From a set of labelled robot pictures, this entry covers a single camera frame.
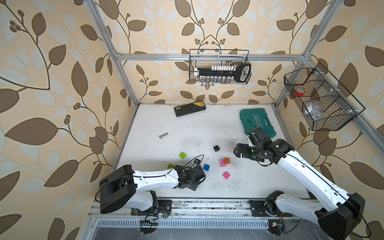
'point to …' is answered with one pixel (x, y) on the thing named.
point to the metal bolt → (160, 136)
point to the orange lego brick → (227, 161)
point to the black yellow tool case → (189, 108)
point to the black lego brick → (216, 148)
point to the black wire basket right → (326, 105)
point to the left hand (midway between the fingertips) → (193, 180)
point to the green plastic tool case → (251, 118)
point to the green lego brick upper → (182, 155)
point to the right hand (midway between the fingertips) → (241, 153)
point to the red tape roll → (299, 92)
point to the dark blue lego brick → (206, 167)
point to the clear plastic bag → (314, 111)
